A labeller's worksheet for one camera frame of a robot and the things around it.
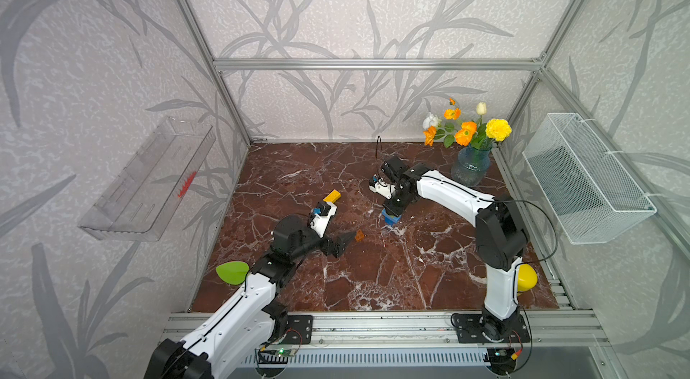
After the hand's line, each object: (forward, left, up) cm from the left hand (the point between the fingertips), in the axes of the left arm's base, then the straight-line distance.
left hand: (344, 225), depth 78 cm
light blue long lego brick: (+8, -15, -10) cm, 20 cm away
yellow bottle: (-13, -51, -4) cm, 53 cm away
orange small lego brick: (+3, -5, -14) cm, 15 cm away
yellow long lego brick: (+20, +5, -15) cm, 25 cm away
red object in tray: (+3, +39, +16) cm, 43 cm away
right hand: (+12, -15, -9) cm, 21 cm away
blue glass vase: (+26, -46, -4) cm, 53 cm away
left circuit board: (-30, +17, -17) cm, 38 cm away
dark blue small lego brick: (+9, -15, -13) cm, 22 cm away
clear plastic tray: (-1, +50, +14) cm, 52 cm away
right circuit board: (-31, -43, -16) cm, 56 cm away
